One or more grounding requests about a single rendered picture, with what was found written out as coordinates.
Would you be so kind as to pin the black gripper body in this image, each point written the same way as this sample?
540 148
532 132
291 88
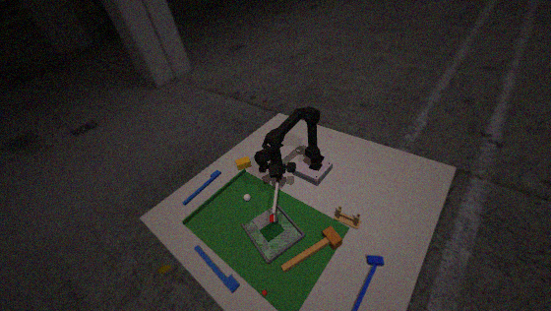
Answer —
290 167

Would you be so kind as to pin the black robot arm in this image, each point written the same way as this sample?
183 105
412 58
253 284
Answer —
276 136

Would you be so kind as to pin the green flat mat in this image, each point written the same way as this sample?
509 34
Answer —
219 225

